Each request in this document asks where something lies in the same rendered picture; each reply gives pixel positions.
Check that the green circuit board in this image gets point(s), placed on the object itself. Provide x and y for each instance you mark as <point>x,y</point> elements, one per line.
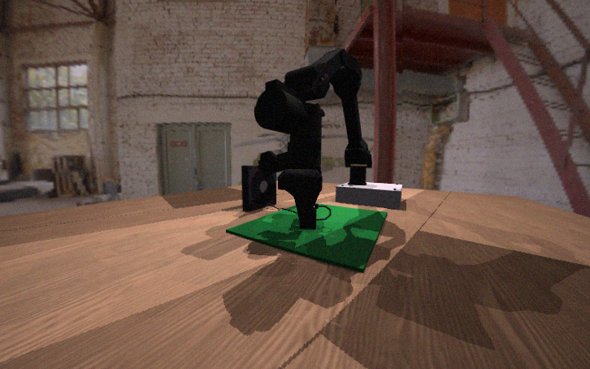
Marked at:
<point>346,239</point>

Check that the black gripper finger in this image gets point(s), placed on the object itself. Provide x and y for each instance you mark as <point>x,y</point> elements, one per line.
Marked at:
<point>305,201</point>

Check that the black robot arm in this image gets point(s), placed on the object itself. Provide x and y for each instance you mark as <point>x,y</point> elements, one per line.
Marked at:
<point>284,107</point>

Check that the black cable with plug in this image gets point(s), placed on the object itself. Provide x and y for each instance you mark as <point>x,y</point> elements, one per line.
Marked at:
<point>311,223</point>

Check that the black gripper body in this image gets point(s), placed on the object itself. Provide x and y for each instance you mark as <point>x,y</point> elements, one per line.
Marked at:
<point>306,174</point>

